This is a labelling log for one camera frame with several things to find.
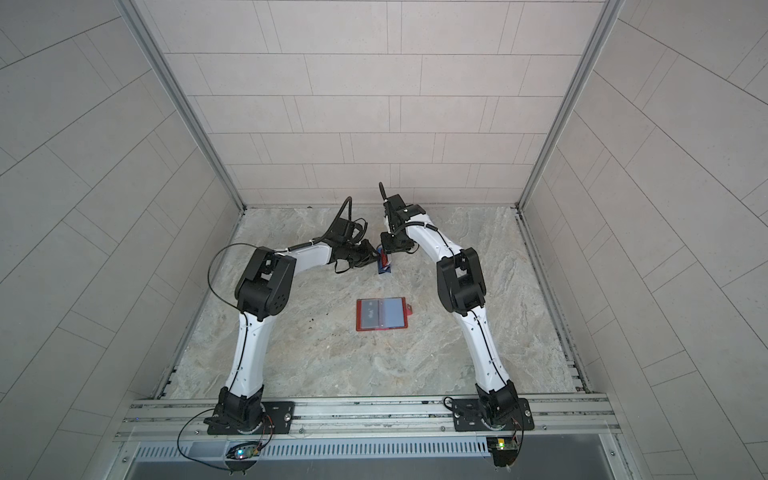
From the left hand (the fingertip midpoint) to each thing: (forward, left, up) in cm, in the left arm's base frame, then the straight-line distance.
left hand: (387, 250), depth 102 cm
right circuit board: (-55, -29, -1) cm, 62 cm away
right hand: (0, -1, +1) cm, 1 cm away
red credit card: (-5, +1, +2) cm, 5 cm away
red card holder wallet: (-23, +3, -1) cm, 23 cm away
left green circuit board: (-55, +30, +3) cm, 63 cm away
